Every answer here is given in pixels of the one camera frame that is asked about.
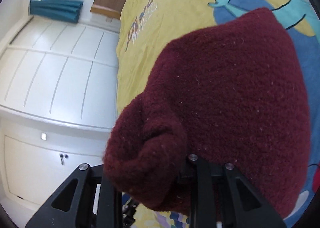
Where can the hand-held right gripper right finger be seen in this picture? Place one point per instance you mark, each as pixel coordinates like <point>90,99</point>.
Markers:
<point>202,193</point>

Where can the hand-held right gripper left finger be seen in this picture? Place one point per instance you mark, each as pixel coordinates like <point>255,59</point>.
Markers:
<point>107,205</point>

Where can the maroon knit sweater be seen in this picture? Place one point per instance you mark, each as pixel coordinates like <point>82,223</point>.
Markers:
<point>225,93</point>

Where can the white door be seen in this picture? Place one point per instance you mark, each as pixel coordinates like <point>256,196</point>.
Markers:
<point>37,168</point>

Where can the white wardrobe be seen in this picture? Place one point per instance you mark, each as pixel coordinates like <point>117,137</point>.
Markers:
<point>62,73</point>

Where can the yellow printed blanket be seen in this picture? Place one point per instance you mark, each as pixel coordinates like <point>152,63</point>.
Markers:
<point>150,43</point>

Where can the teal curtain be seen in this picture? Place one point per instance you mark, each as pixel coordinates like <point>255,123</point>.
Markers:
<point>57,9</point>

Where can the wall light switch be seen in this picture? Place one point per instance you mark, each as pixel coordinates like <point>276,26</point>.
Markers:
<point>44,136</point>

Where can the wall socket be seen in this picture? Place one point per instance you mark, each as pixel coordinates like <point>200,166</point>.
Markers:
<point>109,19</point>

